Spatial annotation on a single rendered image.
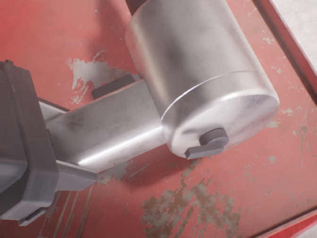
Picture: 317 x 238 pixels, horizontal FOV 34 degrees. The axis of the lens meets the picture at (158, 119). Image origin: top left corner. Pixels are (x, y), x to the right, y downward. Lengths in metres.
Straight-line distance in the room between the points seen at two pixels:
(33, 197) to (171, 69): 0.13
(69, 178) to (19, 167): 0.06
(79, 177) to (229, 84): 0.13
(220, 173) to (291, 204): 0.08
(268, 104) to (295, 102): 0.18
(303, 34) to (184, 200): 1.18
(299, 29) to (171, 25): 1.27
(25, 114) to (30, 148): 0.03
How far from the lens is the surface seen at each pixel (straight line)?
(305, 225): 0.70
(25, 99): 0.38
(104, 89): 0.43
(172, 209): 0.52
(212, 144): 0.39
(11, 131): 0.35
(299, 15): 1.68
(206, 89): 0.36
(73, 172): 0.39
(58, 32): 0.61
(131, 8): 0.46
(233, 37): 0.40
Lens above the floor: 1.36
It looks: 68 degrees down
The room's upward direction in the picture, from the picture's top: straight up
